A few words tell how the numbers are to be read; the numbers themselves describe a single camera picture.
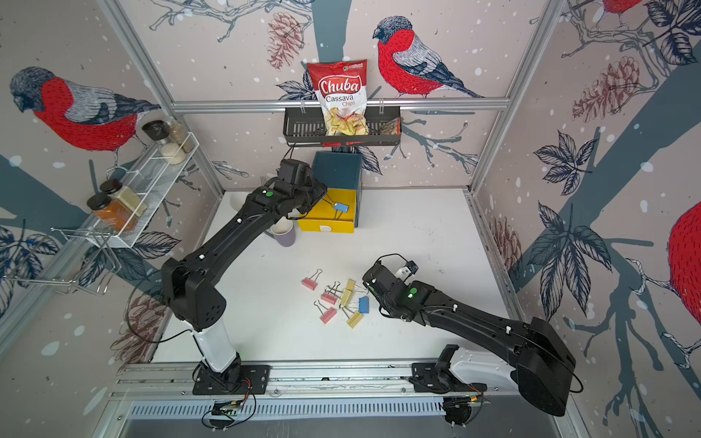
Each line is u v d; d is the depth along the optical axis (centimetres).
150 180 81
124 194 67
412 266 74
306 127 95
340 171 97
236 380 68
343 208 93
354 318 84
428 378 73
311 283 92
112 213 63
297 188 65
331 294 90
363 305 88
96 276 70
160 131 78
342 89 81
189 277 46
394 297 60
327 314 86
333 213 93
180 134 86
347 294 87
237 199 98
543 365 40
